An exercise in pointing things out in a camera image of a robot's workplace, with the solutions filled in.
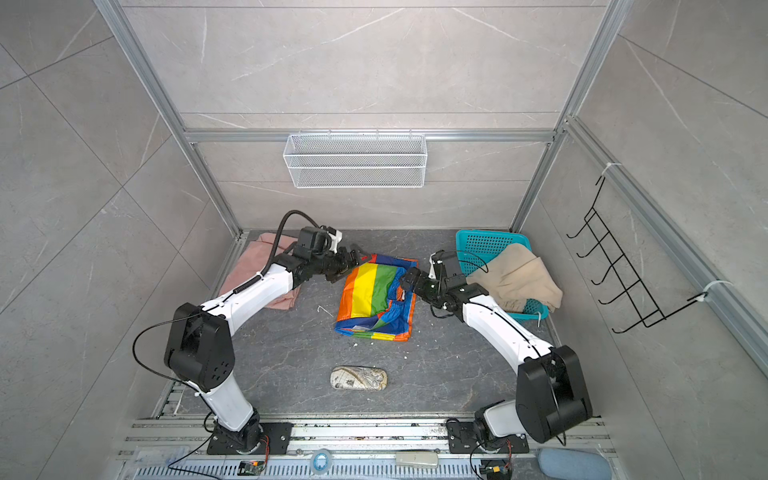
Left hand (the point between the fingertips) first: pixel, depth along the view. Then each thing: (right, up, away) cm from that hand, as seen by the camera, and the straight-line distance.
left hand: (365, 259), depth 86 cm
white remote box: (+14, -46, -19) cm, 51 cm away
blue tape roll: (-9, -49, -15) cm, 52 cm away
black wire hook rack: (+63, -4, -18) cm, 65 cm away
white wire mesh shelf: (-4, +34, +14) cm, 37 cm away
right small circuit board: (+33, -50, -16) cm, 62 cm away
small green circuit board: (-26, -50, -16) cm, 59 cm away
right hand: (+13, -7, 0) cm, 15 cm away
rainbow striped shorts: (+2, -15, +9) cm, 18 cm away
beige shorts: (+50, -6, +11) cm, 51 cm away
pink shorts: (-44, 0, +23) cm, 50 cm away
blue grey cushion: (+50, -48, -18) cm, 72 cm away
